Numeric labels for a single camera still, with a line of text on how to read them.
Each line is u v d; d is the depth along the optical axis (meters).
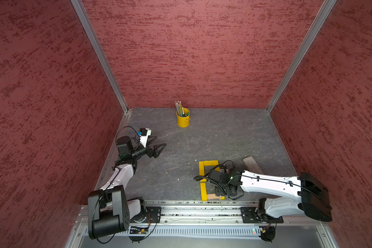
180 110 1.03
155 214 0.74
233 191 0.55
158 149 0.74
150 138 0.83
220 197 0.78
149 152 0.73
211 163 0.92
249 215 0.74
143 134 0.71
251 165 0.89
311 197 0.41
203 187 0.82
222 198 0.78
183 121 1.05
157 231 0.71
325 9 0.71
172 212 1.14
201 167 0.90
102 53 0.88
